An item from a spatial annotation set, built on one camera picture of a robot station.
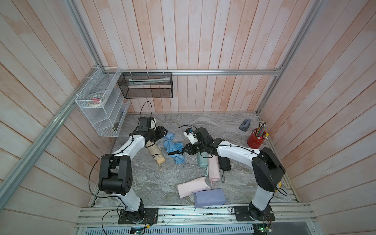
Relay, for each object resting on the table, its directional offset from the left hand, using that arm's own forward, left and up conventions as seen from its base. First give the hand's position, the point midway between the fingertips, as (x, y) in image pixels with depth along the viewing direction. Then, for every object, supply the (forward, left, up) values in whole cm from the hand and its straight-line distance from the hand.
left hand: (165, 133), depth 92 cm
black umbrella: (-16, -38, -10) cm, 42 cm away
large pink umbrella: (-30, -19, -9) cm, 36 cm away
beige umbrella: (-10, +6, -9) cm, 14 cm away
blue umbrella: (-13, -9, -8) cm, 18 cm away
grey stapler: (+14, -58, -8) cm, 60 cm away
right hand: (-9, -12, -3) cm, 15 cm away
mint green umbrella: (-15, -24, -10) cm, 30 cm away
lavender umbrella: (-36, -25, -9) cm, 44 cm away
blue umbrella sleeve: (-6, -3, -5) cm, 8 cm away
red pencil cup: (-3, -58, -5) cm, 58 cm away
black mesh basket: (+22, +12, +22) cm, 33 cm away
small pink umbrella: (-19, -30, -9) cm, 37 cm away
